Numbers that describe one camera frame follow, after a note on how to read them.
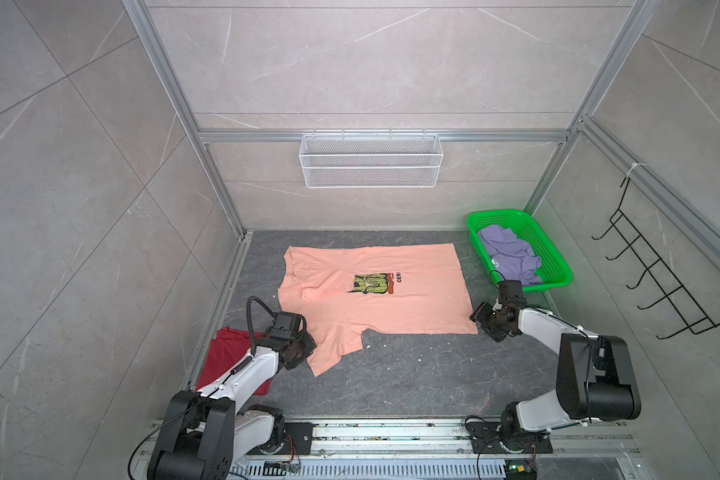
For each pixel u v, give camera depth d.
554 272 1.01
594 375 0.49
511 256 1.09
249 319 0.66
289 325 0.70
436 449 0.73
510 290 0.76
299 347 0.79
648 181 0.67
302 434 0.74
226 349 0.86
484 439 0.73
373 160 1.00
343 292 1.01
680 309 0.62
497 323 0.78
